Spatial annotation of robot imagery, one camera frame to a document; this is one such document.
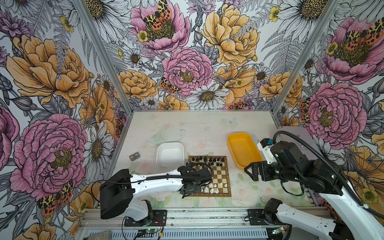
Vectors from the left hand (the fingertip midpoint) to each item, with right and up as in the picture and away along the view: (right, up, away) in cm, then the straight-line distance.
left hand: (191, 191), depth 79 cm
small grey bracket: (-36, +15, +15) cm, 42 cm away
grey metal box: (+66, +29, +11) cm, 73 cm away
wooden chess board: (+16, +1, +5) cm, 16 cm away
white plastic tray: (-14, +14, +17) cm, 26 cm away
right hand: (+27, +15, -17) cm, 35 cm away
